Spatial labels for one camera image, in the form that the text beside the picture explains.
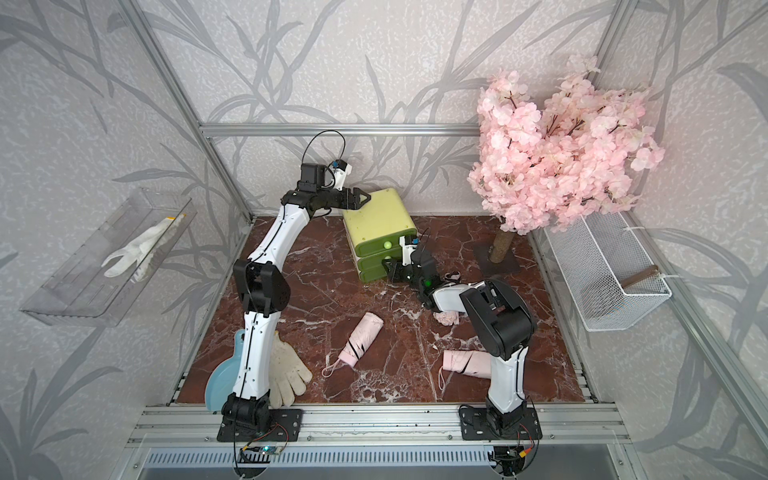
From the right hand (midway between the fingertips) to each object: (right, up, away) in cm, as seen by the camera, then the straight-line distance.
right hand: (383, 260), depth 94 cm
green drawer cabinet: (-2, +9, -7) cm, 12 cm away
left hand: (-7, +21, +2) cm, 22 cm away
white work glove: (-25, -31, -12) cm, 42 cm away
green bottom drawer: (-4, -5, +3) cm, 7 cm away
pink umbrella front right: (+27, -28, -12) cm, 41 cm away
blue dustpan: (-43, -32, -14) cm, 55 cm away
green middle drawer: (-2, 0, -2) cm, 3 cm away
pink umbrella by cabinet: (+20, -17, -6) cm, 27 cm away
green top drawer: (0, +6, -6) cm, 8 cm away
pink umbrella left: (-6, -22, -10) cm, 25 cm away
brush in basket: (+56, -7, -23) cm, 61 cm away
